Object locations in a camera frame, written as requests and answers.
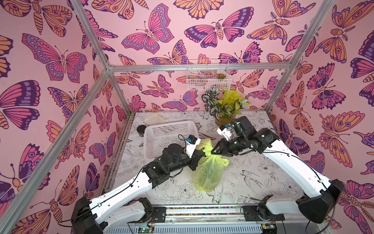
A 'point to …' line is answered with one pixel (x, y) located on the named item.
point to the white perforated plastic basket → (157, 136)
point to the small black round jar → (140, 129)
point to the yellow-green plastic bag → (208, 173)
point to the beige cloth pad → (156, 118)
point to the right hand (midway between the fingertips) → (213, 151)
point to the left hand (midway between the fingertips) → (205, 152)
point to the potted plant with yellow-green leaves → (224, 106)
